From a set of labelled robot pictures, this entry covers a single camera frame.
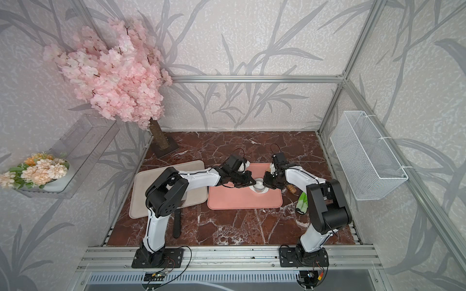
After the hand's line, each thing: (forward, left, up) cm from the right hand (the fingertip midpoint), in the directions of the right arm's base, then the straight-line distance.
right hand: (265, 183), depth 94 cm
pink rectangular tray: (-8, +21, +1) cm, 23 cm away
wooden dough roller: (-3, -13, 0) cm, 14 cm away
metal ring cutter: (-1, +3, -1) cm, 4 cm away
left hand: (-1, +5, +2) cm, 6 cm away
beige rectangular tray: (+4, +67, -2) cm, 67 cm away
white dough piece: (-4, +3, -2) cm, 5 cm away
